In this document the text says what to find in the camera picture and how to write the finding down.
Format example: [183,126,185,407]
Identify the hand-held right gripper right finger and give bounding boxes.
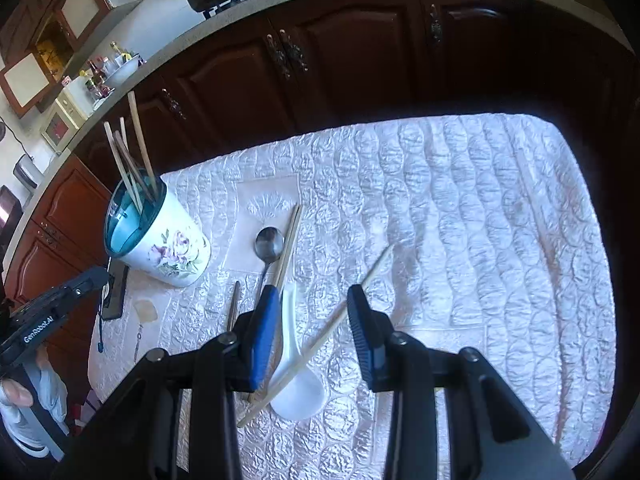
[347,285,576,480]

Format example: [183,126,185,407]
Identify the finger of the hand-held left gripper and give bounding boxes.
[29,266,112,312]

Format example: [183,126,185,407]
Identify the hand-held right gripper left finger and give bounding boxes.
[52,285,281,480]

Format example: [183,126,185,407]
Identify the brown handled metal utensil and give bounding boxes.
[226,281,242,334]

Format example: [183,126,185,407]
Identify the white ceramic spoon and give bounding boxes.
[269,282,327,422]

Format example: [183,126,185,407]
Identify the metal spoon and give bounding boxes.
[253,226,286,313]

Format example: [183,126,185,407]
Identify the white floral utensil holder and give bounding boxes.
[103,172,212,289]

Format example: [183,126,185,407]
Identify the bunch of wooden chopsticks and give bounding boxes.
[103,91,160,213]

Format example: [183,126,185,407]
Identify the person's left hand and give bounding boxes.
[0,354,69,458]

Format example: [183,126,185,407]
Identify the black smartphone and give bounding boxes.
[100,262,130,322]

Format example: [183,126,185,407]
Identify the rice cooker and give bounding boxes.
[0,185,24,249]

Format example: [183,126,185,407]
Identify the white electric kettle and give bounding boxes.
[12,154,39,192]

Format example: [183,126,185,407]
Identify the white quilted tablecloth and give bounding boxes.
[87,112,617,480]

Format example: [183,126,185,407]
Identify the cream microwave oven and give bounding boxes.
[39,85,94,154]

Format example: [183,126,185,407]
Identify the dark sauce bottle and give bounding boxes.
[85,59,109,99]

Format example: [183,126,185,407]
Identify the white mixing bowl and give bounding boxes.
[104,55,142,89]

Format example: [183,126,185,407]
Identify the grey kitchen countertop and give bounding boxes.
[0,0,626,273]

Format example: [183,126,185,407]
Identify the brown wooden base cabinets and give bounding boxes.
[0,0,640,321]

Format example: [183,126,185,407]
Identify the brown wooden wall cabinet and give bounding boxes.
[0,0,147,119]

